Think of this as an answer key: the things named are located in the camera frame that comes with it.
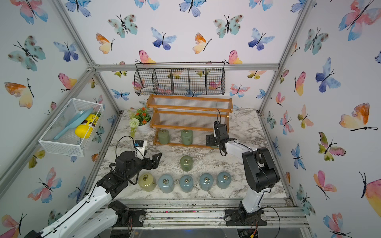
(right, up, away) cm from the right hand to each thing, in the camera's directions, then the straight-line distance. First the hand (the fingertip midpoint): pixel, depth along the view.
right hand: (215, 135), depth 97 cm
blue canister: (-28, -23, -20) cm, 41 cm away
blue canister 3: (-7, -22, -20) cm, 31 cm away
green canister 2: (-18, -1, -1) cm, 18 cm away
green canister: (-33, 0, -1) cm, 33 cm away
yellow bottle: (-65, +5, -27) cm, 70 cm away
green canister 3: (-18, -15, -12) cm, 26 cm away
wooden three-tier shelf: (-21, +10, +18) cm, 29 cm away
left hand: (-34, -7, -18) cm, 39 cm away
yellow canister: (-38, -22, -20) cm, 48 cm away
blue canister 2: (-17, -23, -20) cm, 35 cm away
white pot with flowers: (-49, +10, +1) cm, 50 cm away
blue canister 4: (+2, -22, -18) cm, 29 cm away
